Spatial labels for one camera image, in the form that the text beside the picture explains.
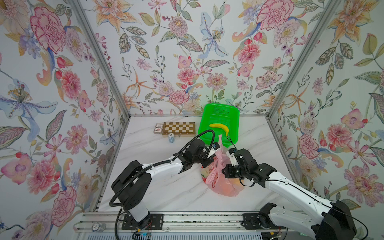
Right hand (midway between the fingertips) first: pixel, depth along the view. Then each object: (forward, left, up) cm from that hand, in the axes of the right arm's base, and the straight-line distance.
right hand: (220, 170), depth 81 cm
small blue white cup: (+25, +31, -4) cm, 40 cm away
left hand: (+7, +3, +3) cm, 9 cm away
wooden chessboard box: (+35, +26, -7) cm, 44 cm away
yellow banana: (+38, -4, -7) cm, 39 cm away
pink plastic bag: (-3, +3, -4) cm, 6 cm away
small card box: (+34, +42, -8) cm, 55 cm away
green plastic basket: (+48, -7, -10) cm, 49 cm away
